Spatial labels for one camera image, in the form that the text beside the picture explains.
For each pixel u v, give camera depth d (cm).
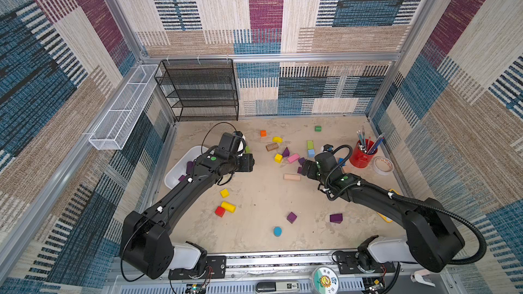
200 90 108
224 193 91
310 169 81
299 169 95
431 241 42
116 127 72
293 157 102
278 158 101
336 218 85
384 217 52
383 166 99
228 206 86
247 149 105
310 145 108
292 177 97
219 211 85
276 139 111
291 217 83
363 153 90
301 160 102
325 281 64
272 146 107
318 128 115
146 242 40
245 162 72
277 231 81
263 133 113
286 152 103
